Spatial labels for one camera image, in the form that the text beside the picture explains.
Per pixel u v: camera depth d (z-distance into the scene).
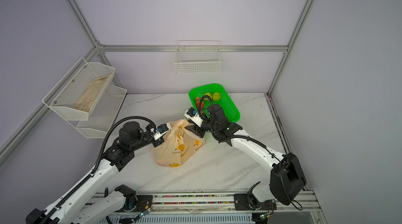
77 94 0.77
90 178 0.46
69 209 0.40
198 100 1.12
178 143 0.73
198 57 0.95
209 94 1.15
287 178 0.41
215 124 0.60
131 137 0.55
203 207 0.73
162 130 0.59
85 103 0.75
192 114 0.64
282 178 0.41
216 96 1.62
